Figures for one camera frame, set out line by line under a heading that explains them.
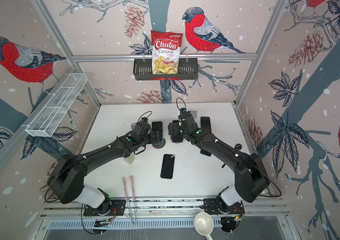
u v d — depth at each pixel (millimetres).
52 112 750
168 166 873
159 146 973
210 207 725
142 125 669
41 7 713
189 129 633
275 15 749
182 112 744
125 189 791
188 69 949
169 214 728
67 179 428
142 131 662
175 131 744
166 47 832
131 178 820
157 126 920
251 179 423
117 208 728
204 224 684
